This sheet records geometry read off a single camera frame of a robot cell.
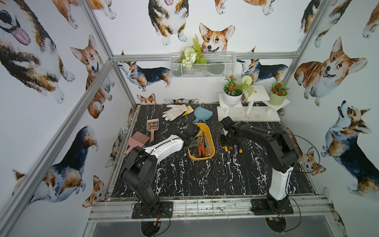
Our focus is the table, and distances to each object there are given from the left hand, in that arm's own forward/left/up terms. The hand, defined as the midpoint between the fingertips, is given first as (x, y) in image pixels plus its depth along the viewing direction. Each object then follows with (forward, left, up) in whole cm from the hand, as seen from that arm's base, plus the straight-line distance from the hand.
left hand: (190, 138), depth 92 cm
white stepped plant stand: (+31, -51, -7) cm, 60 cm away
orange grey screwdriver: (-6, -7, -3) cm, 10 cm away
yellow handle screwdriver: (-5, -22, -4) cm, 23 cm away
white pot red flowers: (+18, -26, +21) cm, 38 cm away
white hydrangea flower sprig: (+23, -35, +22) cm, 48 cm away
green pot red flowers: (+22, -56, +18) cm, 62 cm away
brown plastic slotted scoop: (+18, +29, -9) cm, 35 cm away
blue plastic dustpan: (+26, -8, -8) cm, 29 cm away
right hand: (-1, -21, -4) cm, 21 cm away
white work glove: (+30, +13, -7) cm, 33 cm away
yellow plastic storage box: (+8, -9, 0) cm, 12 cm away
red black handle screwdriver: (-3, -26, -8) cm, 27 cm away
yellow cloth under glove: (+31, +1, -8) cm, 32 cm away
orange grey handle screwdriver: (-6, -5, -2) cm, 9 cm away
